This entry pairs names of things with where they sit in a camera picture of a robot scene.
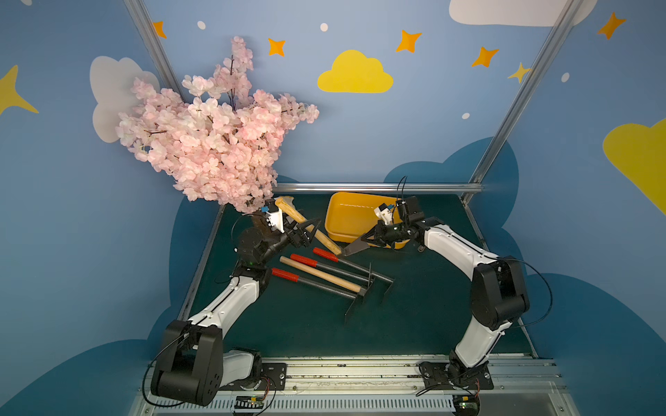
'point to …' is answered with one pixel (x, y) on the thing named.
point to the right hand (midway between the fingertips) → (365, 235)
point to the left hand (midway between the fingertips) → (312, 212)
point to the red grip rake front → (358, 296)
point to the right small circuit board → (466, 405)
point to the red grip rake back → (335, 258)
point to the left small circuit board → (249, 402)
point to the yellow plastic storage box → (349, 217)
